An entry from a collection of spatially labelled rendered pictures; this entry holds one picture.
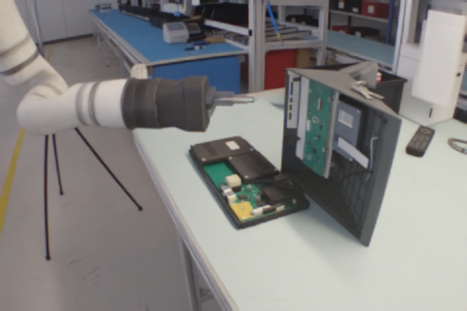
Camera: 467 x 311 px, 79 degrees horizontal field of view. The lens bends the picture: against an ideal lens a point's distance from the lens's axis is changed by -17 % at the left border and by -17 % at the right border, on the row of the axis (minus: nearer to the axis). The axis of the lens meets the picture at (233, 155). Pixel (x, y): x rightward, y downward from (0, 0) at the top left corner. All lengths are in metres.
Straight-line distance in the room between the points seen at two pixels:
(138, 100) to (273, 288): 0.31
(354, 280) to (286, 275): 0.09
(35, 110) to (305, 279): 0.46
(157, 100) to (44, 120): 0.19
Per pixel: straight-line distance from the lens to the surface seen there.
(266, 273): 0.46
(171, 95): 0.46
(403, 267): 0.51
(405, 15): 1.20
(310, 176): 0.65
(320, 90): 0.53
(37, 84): 0.60
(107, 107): 0.49
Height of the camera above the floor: 1.35
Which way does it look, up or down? 29 degrees down
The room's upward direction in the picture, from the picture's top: 1 degrees counter-clockwise
